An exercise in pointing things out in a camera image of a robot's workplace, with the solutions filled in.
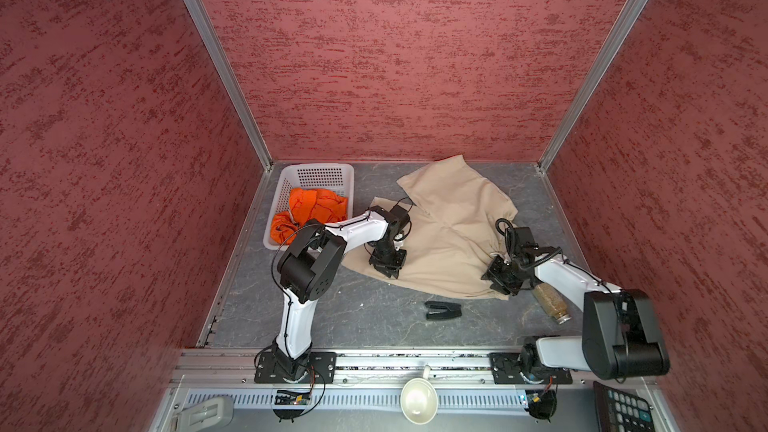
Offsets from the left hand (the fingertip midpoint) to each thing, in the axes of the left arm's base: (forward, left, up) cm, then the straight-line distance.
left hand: (392, 278), depth 89 cm
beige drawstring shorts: (+21, -23, 0) cm, 31 cm away
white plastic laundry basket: (+38, +24, +4) cm, 45 cm away
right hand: (-2, -27, 0) cm, 27 cm away
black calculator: (-32, -53, +2) cm, 62 cm away
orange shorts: (+23, +31, +5) cm, 39 cm away
